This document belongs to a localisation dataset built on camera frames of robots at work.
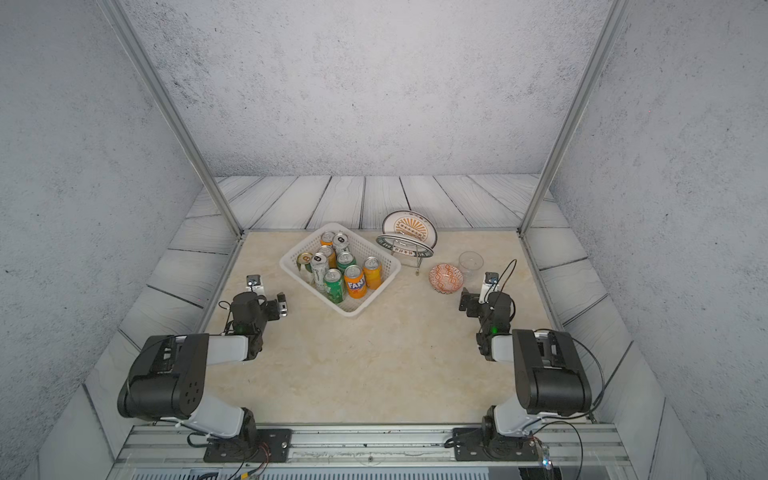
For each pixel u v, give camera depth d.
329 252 1.00
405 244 0.96
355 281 0.94
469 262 1.06
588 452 0.72
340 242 0.99
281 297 0.89
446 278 1.05
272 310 0.86
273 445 0.73
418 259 1.07
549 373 0.45
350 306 0.98
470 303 0.84
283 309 0.89
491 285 0.79
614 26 0.71
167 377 0.46
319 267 0.93
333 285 0.93
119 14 0.70
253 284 0.81
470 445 0.73
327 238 1.04
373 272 0.96
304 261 0.98
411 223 1.02
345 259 0.99
